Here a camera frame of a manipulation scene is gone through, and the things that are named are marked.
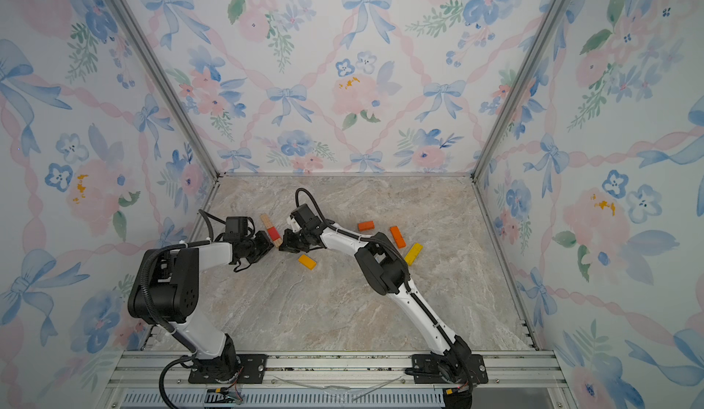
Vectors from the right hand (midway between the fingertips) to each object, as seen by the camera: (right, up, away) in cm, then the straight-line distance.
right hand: (279, 248), depth 97 cm
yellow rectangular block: (+10, -4, -2) cm, 11 cm away
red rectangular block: (-3, +5, +4) cm, 7 cm away
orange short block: (+31, +8, +6) cm, 33 cm away
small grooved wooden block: (-1, +2, 0) cm, 2 cm away
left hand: (-2, +2, +2) cm, 3 cm away
